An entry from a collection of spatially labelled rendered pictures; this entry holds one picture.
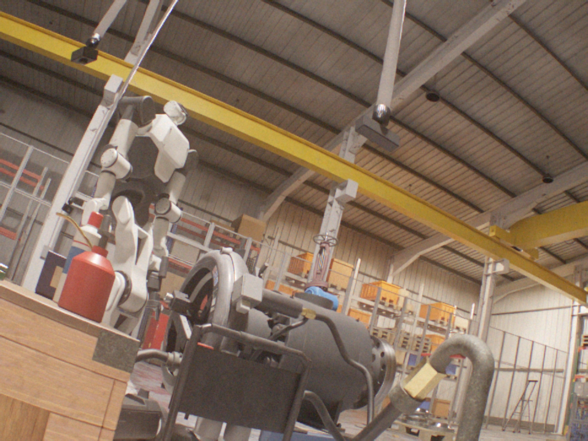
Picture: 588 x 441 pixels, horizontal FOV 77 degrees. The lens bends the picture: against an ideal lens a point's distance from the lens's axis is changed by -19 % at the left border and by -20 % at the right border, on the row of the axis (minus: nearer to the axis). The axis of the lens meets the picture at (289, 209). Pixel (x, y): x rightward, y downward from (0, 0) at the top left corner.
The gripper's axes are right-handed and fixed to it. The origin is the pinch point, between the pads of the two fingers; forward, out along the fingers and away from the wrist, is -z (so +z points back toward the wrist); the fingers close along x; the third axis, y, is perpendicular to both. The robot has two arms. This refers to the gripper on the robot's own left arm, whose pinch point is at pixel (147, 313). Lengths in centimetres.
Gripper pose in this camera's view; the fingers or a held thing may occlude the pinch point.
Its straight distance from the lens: 199.9
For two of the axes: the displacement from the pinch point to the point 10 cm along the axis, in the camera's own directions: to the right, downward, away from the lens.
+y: 2.8, 4.2, 8.6
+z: 0.7, -9.1, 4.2
